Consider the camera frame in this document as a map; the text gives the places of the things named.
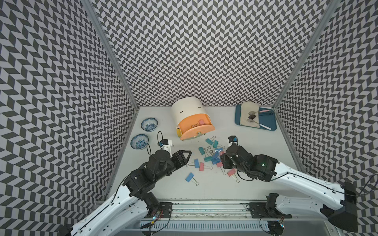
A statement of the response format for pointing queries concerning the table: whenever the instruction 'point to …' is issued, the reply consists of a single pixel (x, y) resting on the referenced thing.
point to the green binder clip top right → (216, 144)
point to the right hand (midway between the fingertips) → (223, 159)
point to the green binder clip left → (203, 149)
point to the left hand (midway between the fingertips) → (188, 156)
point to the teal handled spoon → (252, 116)
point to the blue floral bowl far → (149, 124)
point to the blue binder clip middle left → (196, 163)
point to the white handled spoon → (251, 120)
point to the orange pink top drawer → (195, 125)
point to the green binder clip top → (209, 141)
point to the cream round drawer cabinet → (184, 106)
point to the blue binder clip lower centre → (215, 160)
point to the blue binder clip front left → (189, 178)
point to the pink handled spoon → (251, 112)
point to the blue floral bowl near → (139, 141)
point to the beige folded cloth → (246, 107)
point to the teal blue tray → (267, 118)
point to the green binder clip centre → (207, 159)
